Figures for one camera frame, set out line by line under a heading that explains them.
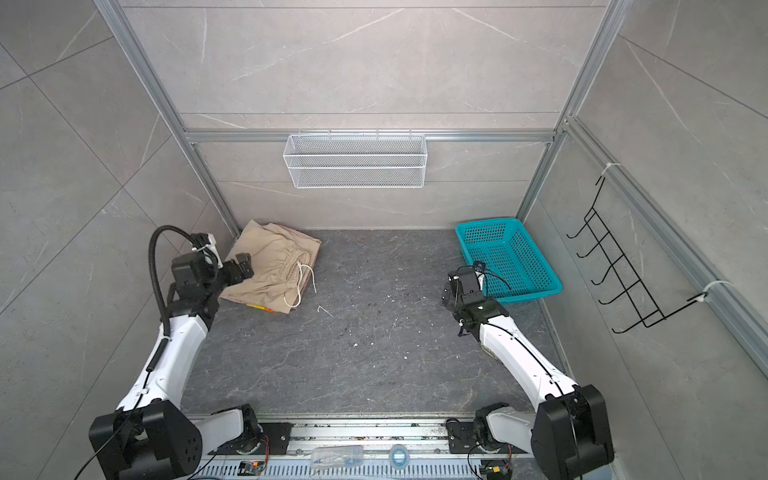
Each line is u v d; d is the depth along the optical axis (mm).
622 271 692
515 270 1072
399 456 715
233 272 717
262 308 953
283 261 978
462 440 727
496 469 700
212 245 700
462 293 632
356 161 1009
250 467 709
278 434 733
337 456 702
